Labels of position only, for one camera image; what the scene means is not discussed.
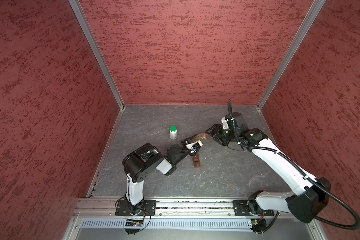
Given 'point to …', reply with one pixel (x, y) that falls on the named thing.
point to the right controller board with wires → (258, 225)
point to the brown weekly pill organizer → (196, 159)
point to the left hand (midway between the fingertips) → (198, 138)
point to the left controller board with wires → (130, 222)
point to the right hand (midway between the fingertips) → (207, 137)
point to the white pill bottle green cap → (173, 131)
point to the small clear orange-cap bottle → (198, 137)
